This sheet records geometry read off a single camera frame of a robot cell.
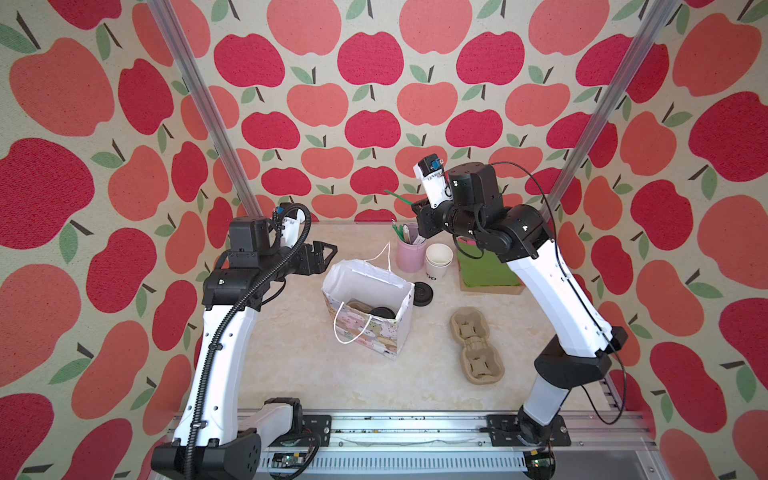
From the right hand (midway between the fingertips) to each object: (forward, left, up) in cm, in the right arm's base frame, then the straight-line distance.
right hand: (423, 203), depth 64 cm
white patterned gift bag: (-6, +12, -23) cm, 27 cm away
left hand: (-8, +21, -9) cm, 24 cm away
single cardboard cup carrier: (-4, +17, -40) cm, 43 cm away
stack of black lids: (+3, -4, -42) cm, 42 cm away
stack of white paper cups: (+11, -7, -31) cm, 34 cm away
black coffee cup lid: (-17, +7, -20) cm, 27 cm away
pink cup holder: (+14, +1, -35) cm, 38 cm away
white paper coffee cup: (-19, +7, -18) cm, 27 cm away
